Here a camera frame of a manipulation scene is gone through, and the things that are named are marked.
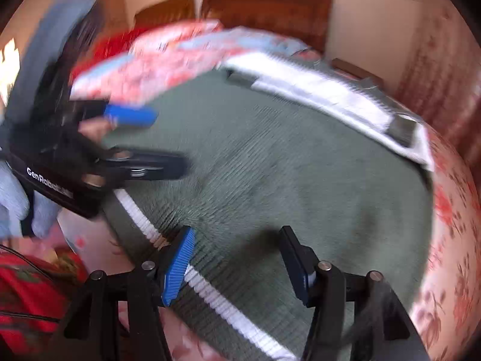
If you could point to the green knit sweater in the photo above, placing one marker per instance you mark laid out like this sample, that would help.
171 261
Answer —
282 180

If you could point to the pink floral pillow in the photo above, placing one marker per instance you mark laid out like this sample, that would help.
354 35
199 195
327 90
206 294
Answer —
176 34

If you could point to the folded blue floral quilt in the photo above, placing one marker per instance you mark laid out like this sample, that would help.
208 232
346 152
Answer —
240 41

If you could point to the person's light blue clothing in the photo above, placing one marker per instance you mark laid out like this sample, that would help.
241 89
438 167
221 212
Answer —
11 199

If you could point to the small wooden headboard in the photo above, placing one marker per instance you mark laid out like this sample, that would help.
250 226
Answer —
165 9

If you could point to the red floral cloth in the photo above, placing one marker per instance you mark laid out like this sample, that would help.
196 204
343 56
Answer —
26 297

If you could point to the dark wooden nightstand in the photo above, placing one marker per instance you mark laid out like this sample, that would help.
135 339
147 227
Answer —
357 71

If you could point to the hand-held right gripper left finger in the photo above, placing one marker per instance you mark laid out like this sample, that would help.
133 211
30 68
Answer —
178 267

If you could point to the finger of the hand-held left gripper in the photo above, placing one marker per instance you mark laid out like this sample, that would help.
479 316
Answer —
129 115
158 166

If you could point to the red blanket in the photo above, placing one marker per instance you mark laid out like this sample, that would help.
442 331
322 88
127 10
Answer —
109 49

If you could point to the bed with floral sheet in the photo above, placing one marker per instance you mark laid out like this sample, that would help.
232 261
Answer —
451 233

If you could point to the large wooden headboard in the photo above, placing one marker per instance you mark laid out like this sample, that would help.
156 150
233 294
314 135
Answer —
270 15

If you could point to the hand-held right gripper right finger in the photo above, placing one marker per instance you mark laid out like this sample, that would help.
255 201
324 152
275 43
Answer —
300 274

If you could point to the light blue pillow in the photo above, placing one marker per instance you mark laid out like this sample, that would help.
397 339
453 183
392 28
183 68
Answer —
101 67

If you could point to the pink floral curtain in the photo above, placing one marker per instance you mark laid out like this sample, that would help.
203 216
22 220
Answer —
439 82

